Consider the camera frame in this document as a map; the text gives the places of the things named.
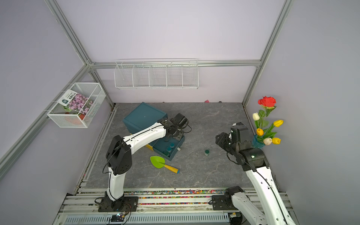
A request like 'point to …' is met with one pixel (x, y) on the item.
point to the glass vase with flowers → (264, 135)
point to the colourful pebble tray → (175, 197)
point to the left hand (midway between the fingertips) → (177, 134)
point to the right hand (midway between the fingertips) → (218, 137)
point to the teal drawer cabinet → (143, 115)
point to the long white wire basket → (156, 74)
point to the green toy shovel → (159, 162)
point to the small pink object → (206, 101)
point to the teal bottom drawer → (160, 145)
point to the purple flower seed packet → (78, 103)
